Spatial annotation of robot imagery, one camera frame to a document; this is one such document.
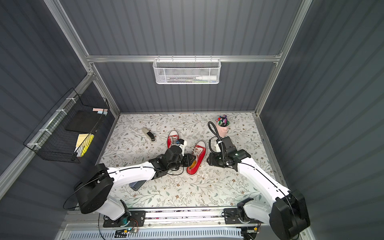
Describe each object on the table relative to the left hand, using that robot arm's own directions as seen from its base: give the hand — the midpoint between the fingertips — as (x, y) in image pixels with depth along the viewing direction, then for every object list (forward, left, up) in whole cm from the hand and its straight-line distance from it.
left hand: (195, 158), depth 82 cm
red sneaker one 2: (+10, -3, -8) cm, 13 cm away
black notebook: (+14, +58, +16) cm, 62 cm away
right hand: (-1, -9, -1) cm, 9 cm away
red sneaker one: (+20, +15, -7) cm, 26 cm away
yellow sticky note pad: (-4, +48, +22) cm, 52 cm away
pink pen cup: (+24, -19, -5) cm, 31 cm away
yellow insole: (-5, +1, +3) cm, 6 cm away
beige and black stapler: (+23, +32, -8) cm, 40 cm away
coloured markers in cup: (+27, -18, +1) cm, 33 cm away
